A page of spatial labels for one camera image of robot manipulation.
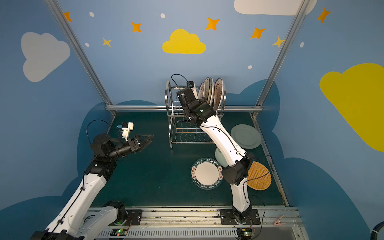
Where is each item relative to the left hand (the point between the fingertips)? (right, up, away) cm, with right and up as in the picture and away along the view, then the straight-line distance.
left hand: (153, 140), depth 67 cm
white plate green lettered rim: (+26, -22, +22) cm, 41 cm away
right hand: (+21, +20, +9) cm, 31 cm away
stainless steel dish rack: (+10, +4, +38) cm, 39 cm away
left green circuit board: (-18, -45, +4) cm, 48 cm away
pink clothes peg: (+61, -41, +6) cm, 74 cm away
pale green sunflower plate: (+36, -14, +30) cm, 49 cm away
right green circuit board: (+43, -45, +4) cm, 63 cm away
